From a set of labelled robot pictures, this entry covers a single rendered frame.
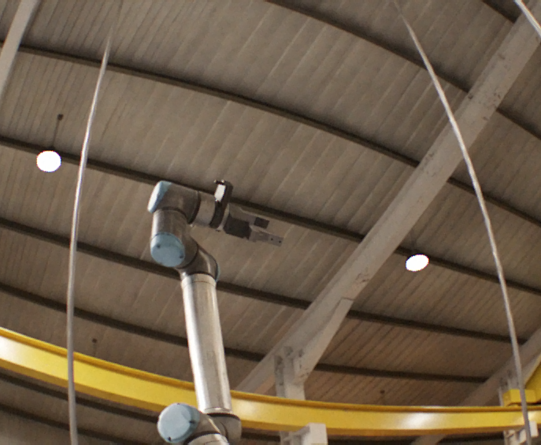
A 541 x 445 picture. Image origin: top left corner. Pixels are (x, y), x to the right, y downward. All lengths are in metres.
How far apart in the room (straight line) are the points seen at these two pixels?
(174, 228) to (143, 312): 9.91
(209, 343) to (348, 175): 8.36
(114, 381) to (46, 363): 1.12
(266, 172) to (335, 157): 0.92
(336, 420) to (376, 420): 0.84
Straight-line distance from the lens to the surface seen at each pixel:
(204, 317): 1.88
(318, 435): 10.68
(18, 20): 7.43
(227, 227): 2.00
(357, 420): 11.57
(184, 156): 9.48
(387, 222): 10.34
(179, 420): 1.57
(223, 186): 2.01
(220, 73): 8.78
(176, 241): 1.88
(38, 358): 9.58
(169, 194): 1.95
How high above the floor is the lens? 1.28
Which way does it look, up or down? 38 degrees up
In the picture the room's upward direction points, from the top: 6 degrees counter-clockwise
